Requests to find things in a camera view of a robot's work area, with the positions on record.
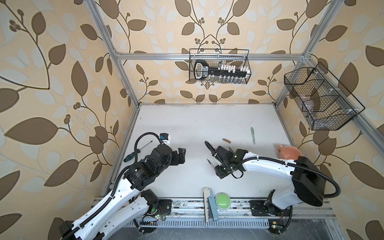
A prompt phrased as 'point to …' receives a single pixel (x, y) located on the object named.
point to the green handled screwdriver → (133, 154)
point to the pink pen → (211, 164)
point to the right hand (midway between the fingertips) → (220, 173)
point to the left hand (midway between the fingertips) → (179, 150)
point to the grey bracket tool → (208, 197)
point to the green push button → (222, 201)
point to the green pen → (252, 132)
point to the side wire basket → (324, 103)
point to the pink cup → (289, 152)
